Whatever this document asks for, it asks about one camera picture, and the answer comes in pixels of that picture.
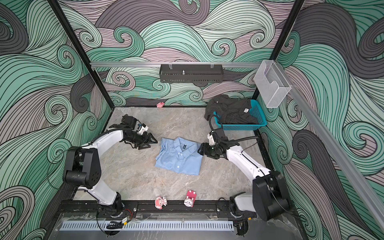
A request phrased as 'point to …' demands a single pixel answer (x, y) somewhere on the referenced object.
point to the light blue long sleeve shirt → (179, 155)
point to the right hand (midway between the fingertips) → (202, 152)
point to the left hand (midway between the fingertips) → (154, 142)
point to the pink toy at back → (160, 104)
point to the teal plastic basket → (257, 107)
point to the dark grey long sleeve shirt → (230, 110)
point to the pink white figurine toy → (159, 202)
